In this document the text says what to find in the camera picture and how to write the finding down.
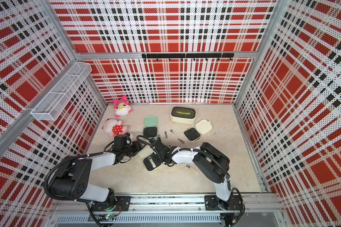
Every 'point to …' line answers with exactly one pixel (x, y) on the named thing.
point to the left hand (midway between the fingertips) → (146, 145)
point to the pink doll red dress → (112, 127)
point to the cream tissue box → (183, 115)
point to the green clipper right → (183, 142)
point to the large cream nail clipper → (152, 162)
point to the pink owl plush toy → (122, 109)
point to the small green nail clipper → (166, 135)
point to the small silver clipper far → (173, 132)
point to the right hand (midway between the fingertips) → (157, 154)
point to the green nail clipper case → (150, 129)
